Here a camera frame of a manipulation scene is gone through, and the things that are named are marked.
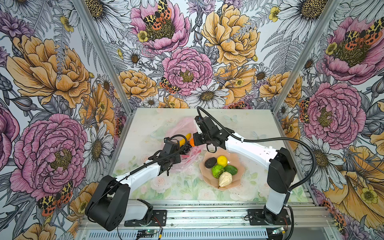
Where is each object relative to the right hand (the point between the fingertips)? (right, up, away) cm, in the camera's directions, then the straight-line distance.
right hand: (195, 142), depth 84 cm
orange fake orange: (-2, 0, -6) cm, 7 cm away
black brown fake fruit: (+8, -11, +1) cm, 14 cm away
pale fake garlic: (+16, -19, -5) cm, 25 cm away
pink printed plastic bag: (-11, +7, +9) cm, 16 cm away
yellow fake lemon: (+15, -11, +3) cm, 19 cm away
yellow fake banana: (-8, -2, +16) cm, 18 cm away
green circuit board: (-22, -40, -13) cm, 48 cm away
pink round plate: (+22, -11, +5) cm, 25 cm away
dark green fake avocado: (+20, -15, 0) cm, 25 cm away
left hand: (-12, -11, +5) cm, 17 cm away
